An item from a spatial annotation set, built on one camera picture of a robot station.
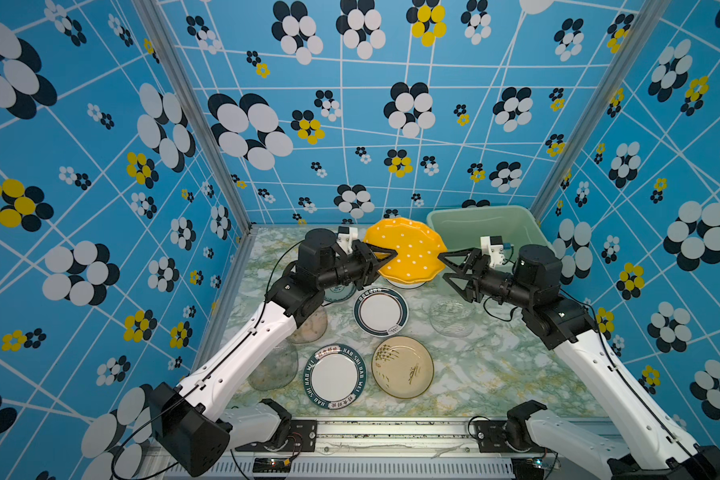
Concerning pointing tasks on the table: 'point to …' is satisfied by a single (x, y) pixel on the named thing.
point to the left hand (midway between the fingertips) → (400, 253)
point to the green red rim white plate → (381, 312)
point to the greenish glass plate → (276, 370)
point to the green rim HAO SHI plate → (334, 376)
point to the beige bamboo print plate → (402, 367)
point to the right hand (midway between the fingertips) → (442, 266)
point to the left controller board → (271, 465)
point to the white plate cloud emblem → (405, 285)
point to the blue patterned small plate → (337, 294)
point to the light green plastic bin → (462, 229)
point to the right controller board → (528, 468)
